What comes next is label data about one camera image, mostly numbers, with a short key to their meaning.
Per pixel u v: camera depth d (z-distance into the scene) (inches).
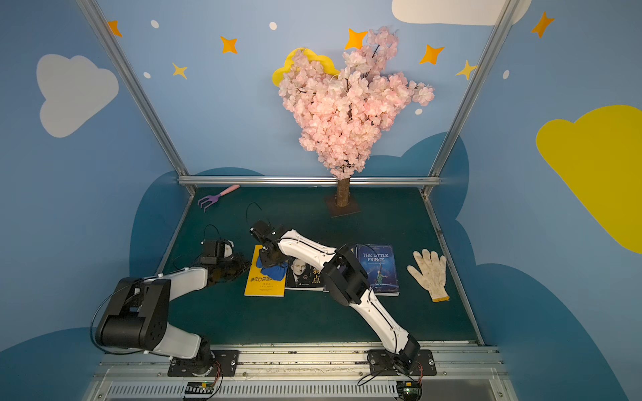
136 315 17.5
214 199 45.5
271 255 32.5
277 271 34.8
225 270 31.2
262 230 30.1
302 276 36.3
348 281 23.3
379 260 37.9
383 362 29.5
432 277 36.7
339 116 27.8
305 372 29.0
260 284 35.6
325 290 35.1
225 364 29.0
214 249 29.5
